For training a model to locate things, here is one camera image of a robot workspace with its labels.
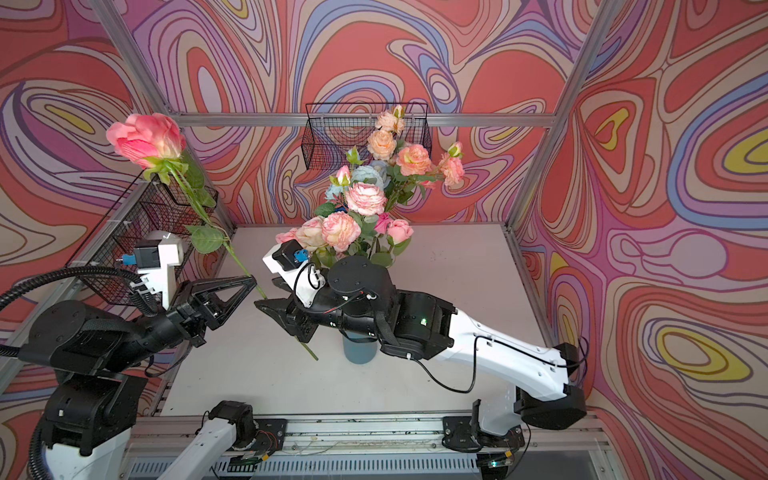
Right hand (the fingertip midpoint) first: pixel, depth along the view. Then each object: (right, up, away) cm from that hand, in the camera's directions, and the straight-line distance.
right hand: (270, 303), depth 48 cm
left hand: (0, +3, -5) cm, 5 cm away
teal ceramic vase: (+11, -21, +38) cm, 45 cm away
